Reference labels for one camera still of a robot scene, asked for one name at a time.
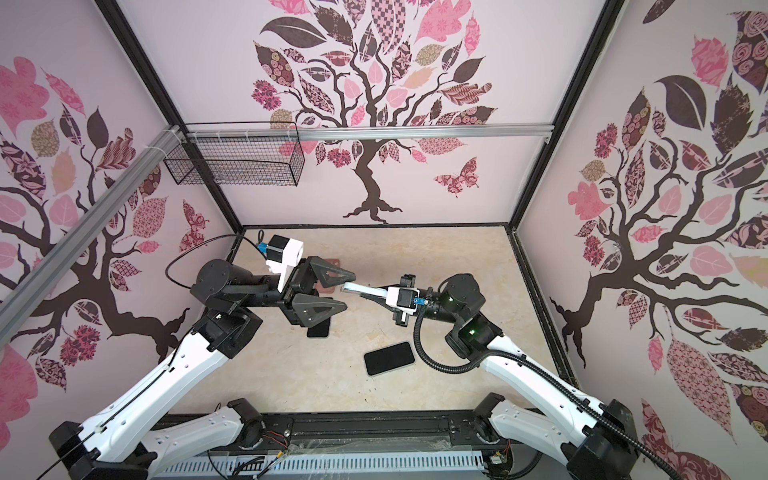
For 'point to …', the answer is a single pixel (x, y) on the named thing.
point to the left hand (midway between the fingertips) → (351, 296)
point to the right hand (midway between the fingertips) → (368, 284)
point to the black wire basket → (262, 153)
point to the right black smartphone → (388, 358)
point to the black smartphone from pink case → (321, 329)
